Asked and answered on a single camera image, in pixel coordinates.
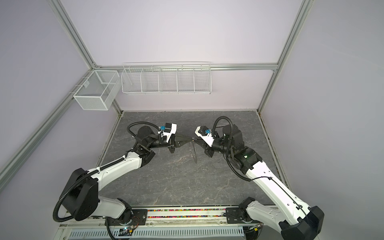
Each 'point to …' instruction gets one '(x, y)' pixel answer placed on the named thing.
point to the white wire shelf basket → (169, 78)
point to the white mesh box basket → (97, 91)
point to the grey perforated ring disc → (193, 151)
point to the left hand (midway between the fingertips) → (192, 139)
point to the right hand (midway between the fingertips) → (197, 137)
